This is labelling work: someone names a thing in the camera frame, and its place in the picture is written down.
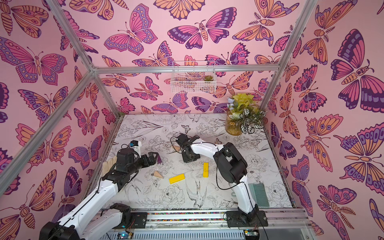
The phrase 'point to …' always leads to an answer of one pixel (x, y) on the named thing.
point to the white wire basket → (191, 82)
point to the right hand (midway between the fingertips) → (190, 157)
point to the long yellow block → (176, 178)
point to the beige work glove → (107, 165)
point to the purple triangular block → (159, 159)
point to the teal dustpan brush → (259, 194)
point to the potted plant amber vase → (242, 115)
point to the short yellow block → (206, 170)
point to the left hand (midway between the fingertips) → (153, 153)
